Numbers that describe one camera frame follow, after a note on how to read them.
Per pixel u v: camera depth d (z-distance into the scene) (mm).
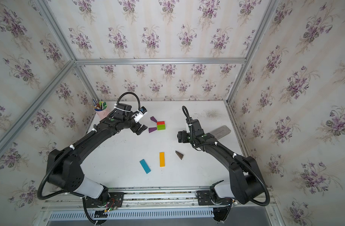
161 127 1014
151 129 985
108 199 713
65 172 418
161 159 881
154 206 725
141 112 747
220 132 981
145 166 839
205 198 732
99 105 1035
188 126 700
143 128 765
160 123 1041
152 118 1075
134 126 752
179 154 882
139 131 766
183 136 774
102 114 1010
